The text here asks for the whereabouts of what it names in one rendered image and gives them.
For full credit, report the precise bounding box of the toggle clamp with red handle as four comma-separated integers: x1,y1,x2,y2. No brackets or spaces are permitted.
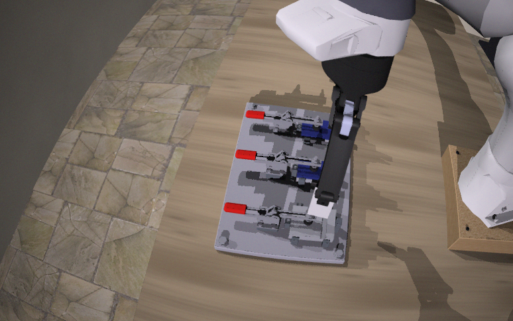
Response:
246,110,323,136

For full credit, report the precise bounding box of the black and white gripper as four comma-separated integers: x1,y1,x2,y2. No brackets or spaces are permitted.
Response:
308,54,394,219

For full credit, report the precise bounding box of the blue rectangular block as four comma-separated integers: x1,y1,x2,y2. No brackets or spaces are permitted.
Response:
301,120,331,142
296,161,324,183

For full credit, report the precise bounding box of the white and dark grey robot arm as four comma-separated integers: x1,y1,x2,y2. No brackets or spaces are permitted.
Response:
276,0,513,228

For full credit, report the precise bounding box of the red-handled toggle clamp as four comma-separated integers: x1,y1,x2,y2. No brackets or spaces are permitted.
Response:
224,202,317,232
235,149,321,180

